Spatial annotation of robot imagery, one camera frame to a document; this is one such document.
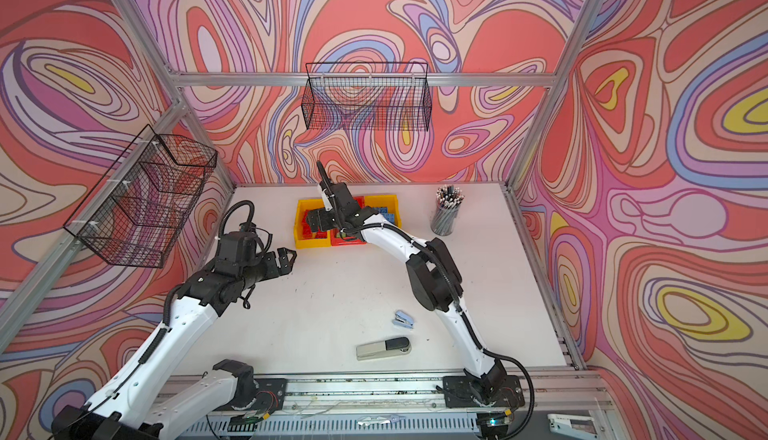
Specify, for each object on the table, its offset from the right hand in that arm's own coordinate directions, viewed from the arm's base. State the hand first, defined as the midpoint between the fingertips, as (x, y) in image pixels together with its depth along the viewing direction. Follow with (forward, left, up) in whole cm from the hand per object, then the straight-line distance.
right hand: (322, 220), depth 94 cm
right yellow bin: (+11, -22, -4) cm, 25 cm away
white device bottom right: (-55, -63, -12) cm, 84 cm away
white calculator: (-54, +15, +17) cm, 59 cm away
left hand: (-16, +9, +6) cm, 19 cm away
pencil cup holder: (+2, -40, +5) cm, 41 cm away
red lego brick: (+4, +8, -9) cm, 13 cm away
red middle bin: (-2, -4, -8) cm, 9 cm away
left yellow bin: (-3, +9, -8) cm, 12 cm away
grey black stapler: (-37, -18, -8) cm, 42 cm away
